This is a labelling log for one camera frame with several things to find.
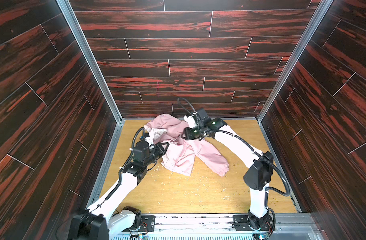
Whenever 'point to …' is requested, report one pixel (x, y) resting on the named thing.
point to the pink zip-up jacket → (180, 154)
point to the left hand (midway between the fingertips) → (170, 143)
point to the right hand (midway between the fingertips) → (186, 134)
